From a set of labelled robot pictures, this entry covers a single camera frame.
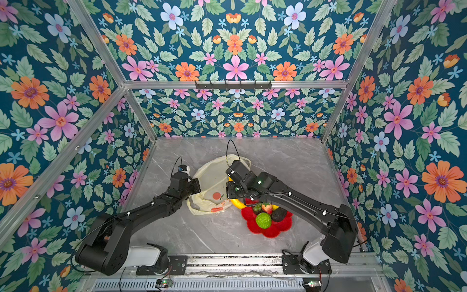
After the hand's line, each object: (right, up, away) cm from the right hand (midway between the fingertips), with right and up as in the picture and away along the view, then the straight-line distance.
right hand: (227, 189), depth 75 cm
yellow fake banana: (+5, -5, -3) cm, 8 cm away
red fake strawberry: (+18, -10, +7) cm, 21 cm away
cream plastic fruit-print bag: (-10, +4, +17) cm, 20 cm away
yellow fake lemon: (+21, -10, +10) cm, 26 cm away
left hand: (-15, +4, +14) cm, 21 cm away
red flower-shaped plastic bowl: (+9, -14, +11) cm, 20 cm away
